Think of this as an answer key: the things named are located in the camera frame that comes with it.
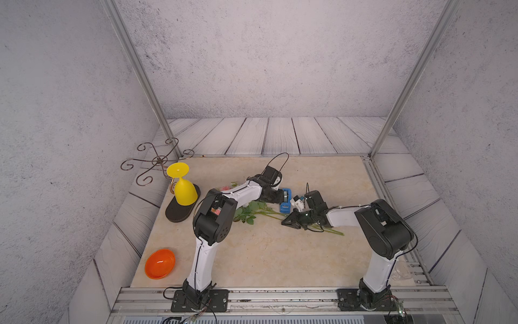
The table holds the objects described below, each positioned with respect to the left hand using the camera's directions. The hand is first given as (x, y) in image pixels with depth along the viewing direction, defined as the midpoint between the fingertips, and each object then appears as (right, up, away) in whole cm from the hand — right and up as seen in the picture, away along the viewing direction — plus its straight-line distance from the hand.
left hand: (285, 200), depth 98 cm
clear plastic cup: (+44, -24, -18) cm, 53 cm away
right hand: (-2, -9, -8) cm, 12 cm away
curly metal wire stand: (-48, +19, -20) cm, 56 cm away
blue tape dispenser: (0, -3, -2) cm, 4 cm away
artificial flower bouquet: (-14, -4, -1) cm, 15 cm away
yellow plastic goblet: (-40, +6, -21) cm, 46 cm away
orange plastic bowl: (-51, -23, -17) cm, 59 cm away
